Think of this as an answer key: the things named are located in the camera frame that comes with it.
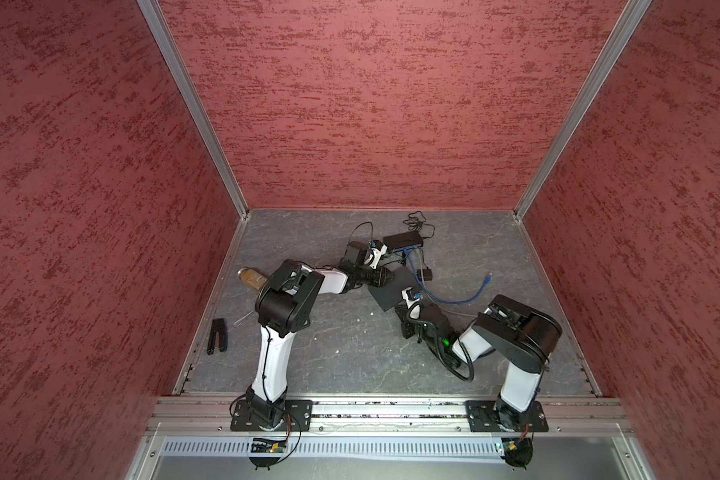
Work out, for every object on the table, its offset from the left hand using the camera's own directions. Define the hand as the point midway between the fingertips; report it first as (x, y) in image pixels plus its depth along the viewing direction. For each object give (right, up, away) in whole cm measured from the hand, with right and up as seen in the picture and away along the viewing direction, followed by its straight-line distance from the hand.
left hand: (392, 281), depth 99 cm
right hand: (+1, -9, -6) cm, 11 cm away
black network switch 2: (+5, +14, +10) cm, 18 cm away
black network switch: (-1, -3, -2) cm, 4 cm away
